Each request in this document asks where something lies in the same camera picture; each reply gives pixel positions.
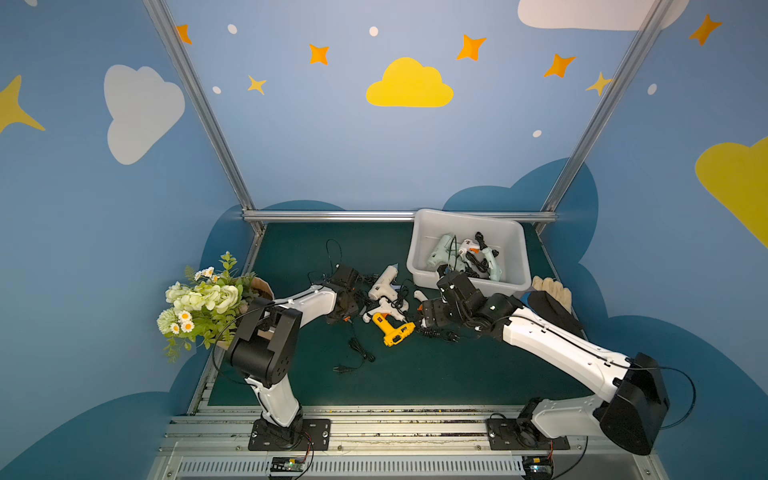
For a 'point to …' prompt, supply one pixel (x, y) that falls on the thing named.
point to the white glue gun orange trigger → (469, 245)
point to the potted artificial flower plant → (205, 309)
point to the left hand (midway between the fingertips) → (346, 306)
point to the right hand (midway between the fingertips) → (440, 302)
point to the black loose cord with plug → (356, 345)
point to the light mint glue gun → (446, 251)
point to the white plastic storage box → (507, 235)
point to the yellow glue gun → (392, 335)
